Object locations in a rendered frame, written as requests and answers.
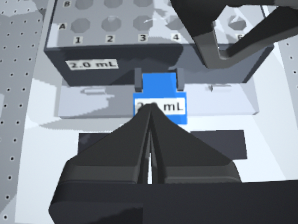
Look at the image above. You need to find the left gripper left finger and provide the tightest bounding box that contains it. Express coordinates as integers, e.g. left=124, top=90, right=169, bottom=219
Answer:
left=57, top=103, right=150, bottom=185

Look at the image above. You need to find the grey rectangular plate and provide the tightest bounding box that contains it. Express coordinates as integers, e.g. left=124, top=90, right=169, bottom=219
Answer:
left=0, top=0, right=298, bottom=224

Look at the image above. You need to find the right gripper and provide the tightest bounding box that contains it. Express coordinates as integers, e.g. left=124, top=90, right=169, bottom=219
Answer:
left=170, top=0, right=298, bottom=69

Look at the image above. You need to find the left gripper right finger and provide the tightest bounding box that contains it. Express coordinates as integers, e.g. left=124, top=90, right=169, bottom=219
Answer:
left=150, top=103, right=242, bottom=184

